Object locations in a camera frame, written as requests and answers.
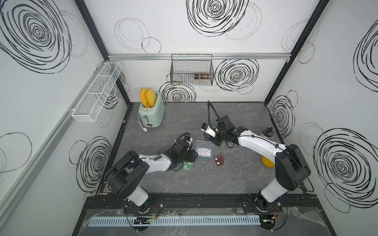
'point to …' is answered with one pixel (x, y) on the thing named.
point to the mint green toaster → (152, 117)
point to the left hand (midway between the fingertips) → (196, 154)
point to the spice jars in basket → (202, 76)
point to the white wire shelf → (89, 105)
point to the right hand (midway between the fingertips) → (211, 135)
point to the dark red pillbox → (219, 160)
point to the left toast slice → (142, 97)
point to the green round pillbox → (187, 165)
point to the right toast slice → (151, 97)
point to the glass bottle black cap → (268, 132)
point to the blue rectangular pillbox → (204, 149)
